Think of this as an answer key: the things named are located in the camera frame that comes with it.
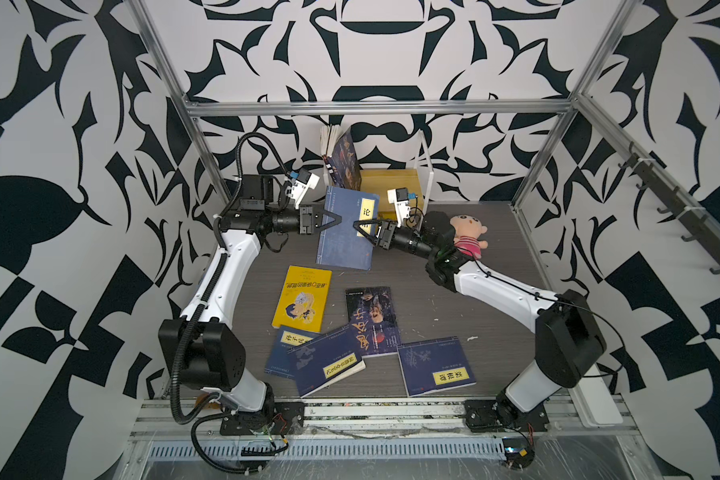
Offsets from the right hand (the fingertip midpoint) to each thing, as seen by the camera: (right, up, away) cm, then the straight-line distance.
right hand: (358, 225), depth 71 cm
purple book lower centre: (+4, -27, +19) cm, 33 cm away
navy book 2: (+21, -37, +11) cm, 44 cm away
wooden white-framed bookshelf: (+7, +16, +30) cm, 35 cm away
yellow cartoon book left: (-17, -22, +22) cm, 36 cm away
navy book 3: (-9, -36, +11) cm, 39 cm away
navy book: (-4, -4, 0) cm, 6 cm away
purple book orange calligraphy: (-5, +19, +11) cm, 22 cm away
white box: (+56, -42, +2) cm, 71 cm away
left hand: (-4, +2, 0) cm, 4 cm away
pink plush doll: (+38, -1, +34) cm, 50 cm away
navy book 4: (-22, -37, +12) cm, 45 cm away
